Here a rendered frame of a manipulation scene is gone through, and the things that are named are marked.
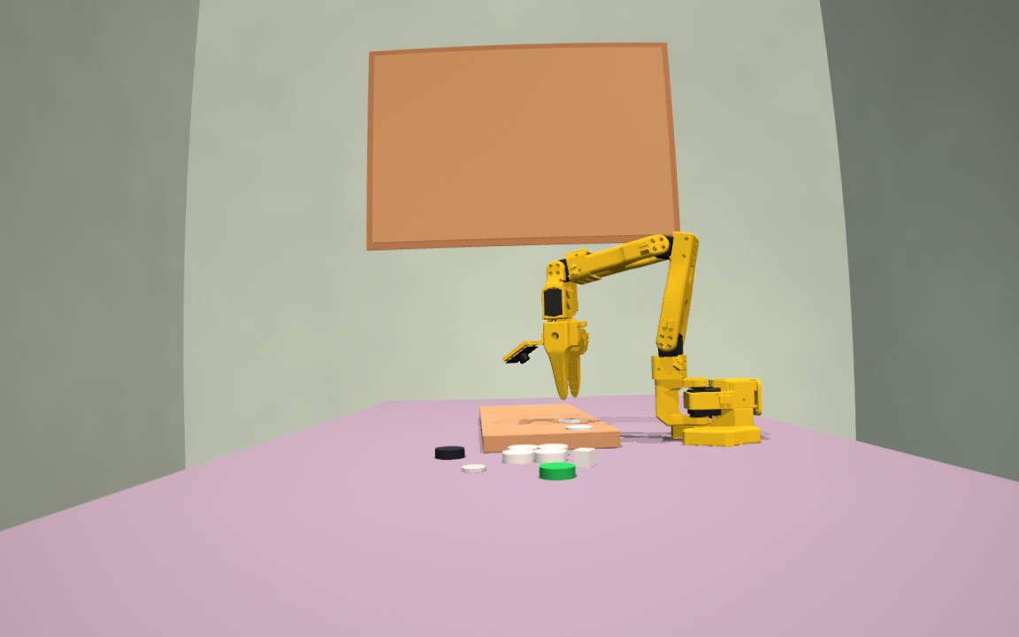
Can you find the black disc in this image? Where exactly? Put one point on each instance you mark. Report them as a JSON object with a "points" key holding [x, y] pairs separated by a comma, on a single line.
{"points": [[449, 452]]}

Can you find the green disc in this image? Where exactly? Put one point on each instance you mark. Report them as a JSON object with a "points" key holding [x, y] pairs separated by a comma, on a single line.
{"points": [[557, 471]]}

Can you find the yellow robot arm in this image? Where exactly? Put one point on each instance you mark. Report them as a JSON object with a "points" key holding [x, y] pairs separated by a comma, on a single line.
{"points": [[728, 402]]}

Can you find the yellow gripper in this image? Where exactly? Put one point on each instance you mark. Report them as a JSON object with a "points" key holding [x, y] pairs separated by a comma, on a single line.
{"points": [[563, 346]]}

